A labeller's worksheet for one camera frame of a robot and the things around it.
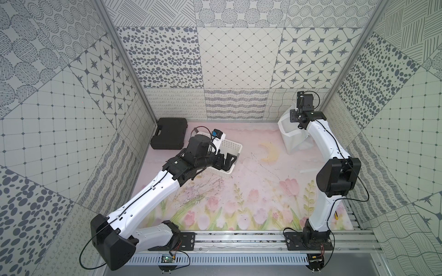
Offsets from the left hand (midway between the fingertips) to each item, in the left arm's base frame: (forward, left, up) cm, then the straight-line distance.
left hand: (227, 149), depth 71 cm
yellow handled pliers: (-17, -52, -28) cm, 62 cm away
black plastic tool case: (+29, +38, -23) cm, 53 cm away
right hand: (+26, -38, -3) cm, 46 cm away
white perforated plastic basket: (+21, 0, -25) cm, 33 cm away
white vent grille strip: (-36, +2, -29) cm, 46 cm away
